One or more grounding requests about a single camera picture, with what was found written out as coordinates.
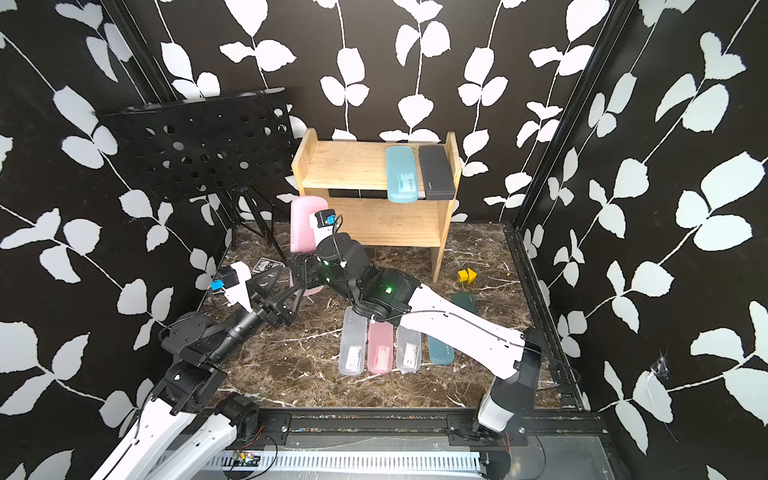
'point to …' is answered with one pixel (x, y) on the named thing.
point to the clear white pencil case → (408, 349)
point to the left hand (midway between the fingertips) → (292, 274)
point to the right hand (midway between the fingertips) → (299, 248)
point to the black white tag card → (265, 264)
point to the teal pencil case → (439, 352)
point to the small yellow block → (468, 275)
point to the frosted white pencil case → (353, 343)
